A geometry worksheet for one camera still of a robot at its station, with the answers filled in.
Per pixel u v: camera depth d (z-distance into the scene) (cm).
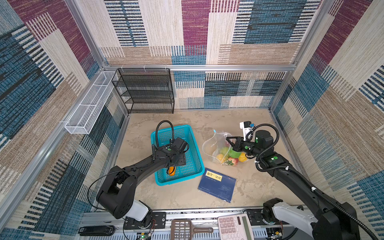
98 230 67
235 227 70
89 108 96
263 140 58
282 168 54
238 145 67
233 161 89
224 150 91
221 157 91
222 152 93
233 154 87
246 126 70
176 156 65
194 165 92
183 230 71
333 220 38
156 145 72
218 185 84
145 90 109
